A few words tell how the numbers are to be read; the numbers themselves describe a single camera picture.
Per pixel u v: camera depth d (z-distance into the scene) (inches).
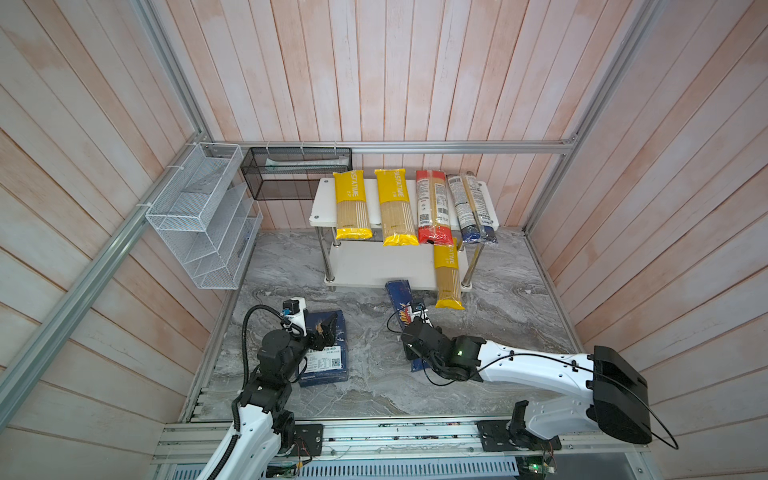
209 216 28.2
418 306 27.6
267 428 21.5
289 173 41.1
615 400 16.3
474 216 28.7
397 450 28.9
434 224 28.1
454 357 22.6
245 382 24.6
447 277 38.1
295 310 26.8
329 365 30.7
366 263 39.5
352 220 28.2
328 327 27.8
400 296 33.4
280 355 22.9
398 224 28.1
